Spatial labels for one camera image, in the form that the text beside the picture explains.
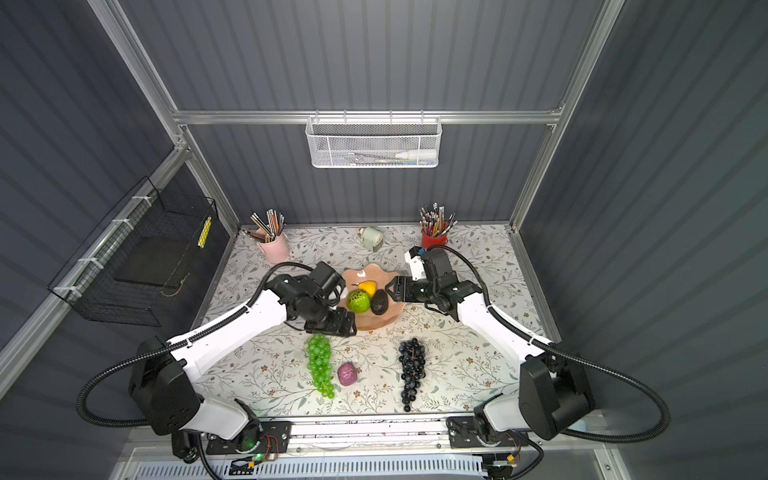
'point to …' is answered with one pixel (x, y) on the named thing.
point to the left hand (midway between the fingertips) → (345, 330)
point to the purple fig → (347, 374)
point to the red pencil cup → (428, 241)
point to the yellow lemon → (369, 286)
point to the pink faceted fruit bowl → (382, 278)
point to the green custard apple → (358, 301)
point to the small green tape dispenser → (372, 238)
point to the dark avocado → (379, 302)
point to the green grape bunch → (318, 354)
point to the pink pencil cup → (276, 250)
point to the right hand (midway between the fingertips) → (398, 289)
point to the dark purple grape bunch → (412, 363)
